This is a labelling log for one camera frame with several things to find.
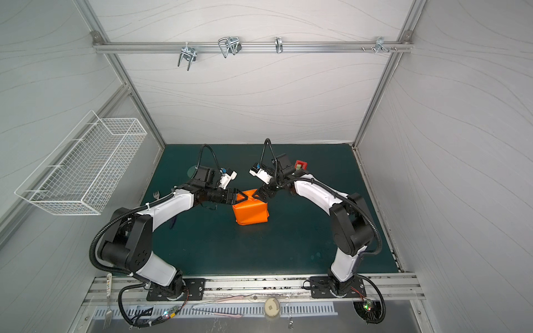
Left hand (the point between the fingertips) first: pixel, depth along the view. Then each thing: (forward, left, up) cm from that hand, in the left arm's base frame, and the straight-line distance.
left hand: (239, 198), depth 86 cm
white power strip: (-31, +45, -10) cm, 56 cm away
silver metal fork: (+6, +42, -9) cm, 44 cm away
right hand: (+6, -9, +2) cm, 11 cm away
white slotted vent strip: (-38, +5, -11) cm, 40 cm away
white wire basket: (-5, +50, +21) cm, 54 cm away
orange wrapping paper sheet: (-5, -5, -2) cm, 8 cm away
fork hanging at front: (-40, +40, -10) cm, 58 cm away
